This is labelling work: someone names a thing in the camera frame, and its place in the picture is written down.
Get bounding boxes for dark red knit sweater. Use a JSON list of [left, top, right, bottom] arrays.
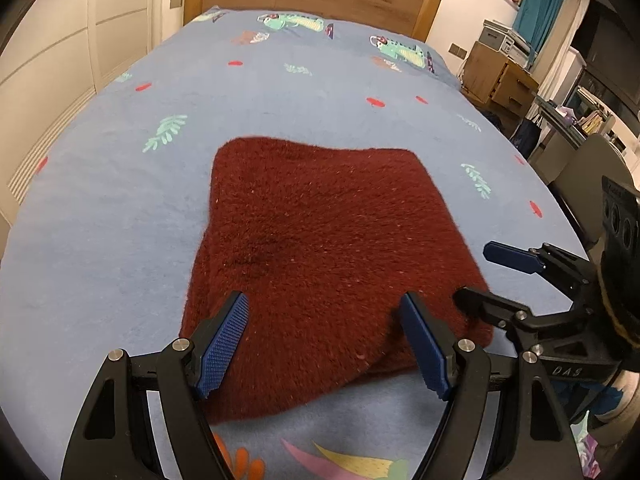
[[181, 138, 492, 425]]

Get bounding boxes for grey office chair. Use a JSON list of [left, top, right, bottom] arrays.
[[548, 134, 634, 249]]

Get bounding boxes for light blue patterned bedspread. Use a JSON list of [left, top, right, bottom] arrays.
[[1, 11, 582, 479]]

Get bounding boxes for wooden nightstand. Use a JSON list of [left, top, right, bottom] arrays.
[[462, 41, 539, 118]]

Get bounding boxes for grey printer on nightstand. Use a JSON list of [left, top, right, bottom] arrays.
[[478, 20, 530, 68]]

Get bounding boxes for teal curtain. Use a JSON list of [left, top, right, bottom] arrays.
[[513, 0, 564, 53]]

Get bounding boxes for white wardrobe doors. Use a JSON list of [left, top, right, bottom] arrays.
[[1, 0, 184, 236]]

